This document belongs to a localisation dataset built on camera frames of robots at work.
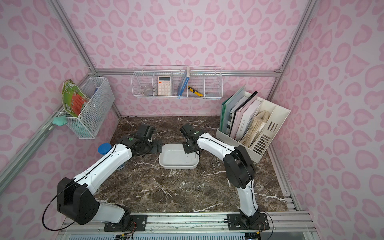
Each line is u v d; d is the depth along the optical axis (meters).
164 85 0.95
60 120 0.62
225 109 0.85
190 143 0.67
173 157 0.98
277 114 0.88
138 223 0.73
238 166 0.50
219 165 0.93
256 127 0.88
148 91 0.96
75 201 0.41
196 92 0.98
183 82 0.88
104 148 0.79
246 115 0.86
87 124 0.72
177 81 1.00
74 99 0.74
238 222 0.73
